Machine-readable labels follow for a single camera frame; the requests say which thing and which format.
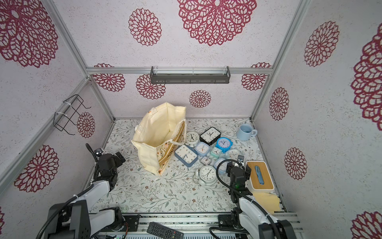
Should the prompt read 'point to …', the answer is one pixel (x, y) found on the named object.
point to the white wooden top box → (260, 180)
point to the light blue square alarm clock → (202, 148)
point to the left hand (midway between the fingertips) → (113, 157)
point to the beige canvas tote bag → (159, 136)
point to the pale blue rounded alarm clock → (222, 169)
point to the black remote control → (163, 231)
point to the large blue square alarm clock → (186, 155)
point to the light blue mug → (245, 132)
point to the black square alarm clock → (211, 136)
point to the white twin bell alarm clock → (207, 175)
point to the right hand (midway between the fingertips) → (239, 162)
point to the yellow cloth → (270, 201)
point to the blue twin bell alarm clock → (224, 144)
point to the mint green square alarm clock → (216, 152)
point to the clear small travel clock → (206, 160)
